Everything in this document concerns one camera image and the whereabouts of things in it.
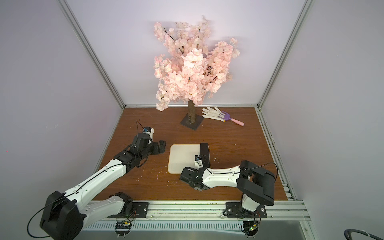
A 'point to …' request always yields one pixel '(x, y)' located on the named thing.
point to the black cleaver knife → (204, 154)
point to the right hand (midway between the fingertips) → (198, 171)
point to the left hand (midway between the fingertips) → (160, 142)
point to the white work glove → (215, 113)
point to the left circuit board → (123, 228)
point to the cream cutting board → (181, 156)
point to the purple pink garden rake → (227, 117)
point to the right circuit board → (250, 228)
